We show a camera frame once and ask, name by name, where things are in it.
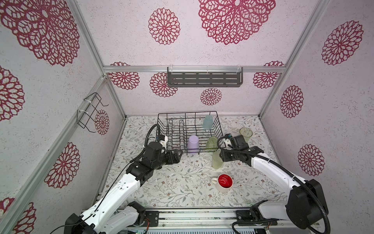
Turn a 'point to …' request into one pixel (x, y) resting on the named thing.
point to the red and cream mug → (223, 183)
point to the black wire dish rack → (193, 131)
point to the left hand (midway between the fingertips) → (176, 155)
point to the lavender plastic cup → (193, 145)
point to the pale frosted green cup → (216, 162)
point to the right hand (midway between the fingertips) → (223, 152)
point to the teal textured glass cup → (208, 122)
